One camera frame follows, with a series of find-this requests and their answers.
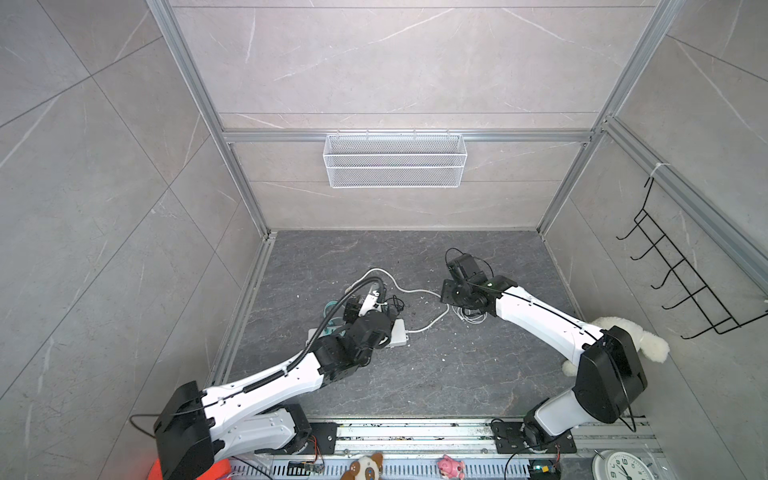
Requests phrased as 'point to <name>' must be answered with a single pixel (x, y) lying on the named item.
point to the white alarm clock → (619, 465)
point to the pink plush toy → (451, 468)
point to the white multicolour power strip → (398, 335)
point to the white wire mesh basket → (394, 161)
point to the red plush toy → (219, 471)
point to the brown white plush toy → (365, 468)
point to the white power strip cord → (404, 290)
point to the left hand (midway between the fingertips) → (374, 297)
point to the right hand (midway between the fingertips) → (446, 291)
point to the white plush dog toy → (653, 347)
